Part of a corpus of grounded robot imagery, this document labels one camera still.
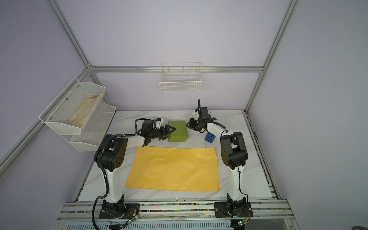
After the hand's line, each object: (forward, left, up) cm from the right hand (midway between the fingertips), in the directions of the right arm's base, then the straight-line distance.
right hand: (184, 125), depth 98 cm
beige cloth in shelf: (-9, +56, +21) cm, 60 cm away
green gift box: (-6, +2, -2) cm, 6 cm away
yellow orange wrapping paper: (-26, +4, -11) cm, 28 cm away
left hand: (-4, +7, -2) cm, 8 cm away
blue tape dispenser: (-6, -18, -7) cm, 20 cm away
